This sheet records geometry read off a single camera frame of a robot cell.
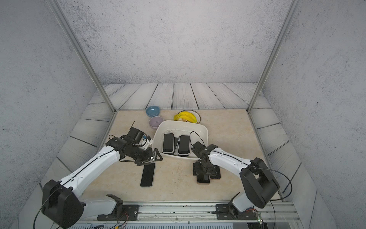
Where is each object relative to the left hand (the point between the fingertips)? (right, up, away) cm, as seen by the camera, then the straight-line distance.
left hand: (158, 160), depth 76 cm
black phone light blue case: (-8, -11, +8) cm, 16 cm away
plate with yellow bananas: (+16, +25, +34) cm, 45 cm away
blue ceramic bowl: (-13, +29, +42) cm, 53 cm away
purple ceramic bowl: (-9, +21, +33) cm, 40 cm away
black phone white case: (+2, +6, +20) cm, 22 cm away
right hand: (+24, -10, +7) cm, 26 cm away
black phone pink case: (+13, +4, +19) cm, 24 cm away
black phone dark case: (+7, +8, +22) cm, 25 cm away
